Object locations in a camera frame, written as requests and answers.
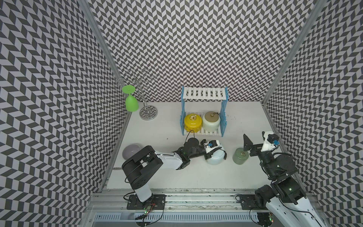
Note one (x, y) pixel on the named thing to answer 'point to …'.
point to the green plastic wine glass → (131, 102)
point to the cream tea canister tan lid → (211, 121)
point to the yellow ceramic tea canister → (193, 122)
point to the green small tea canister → (240, 156)
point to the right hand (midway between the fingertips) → (252, 136)
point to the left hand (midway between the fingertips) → (219, 145)
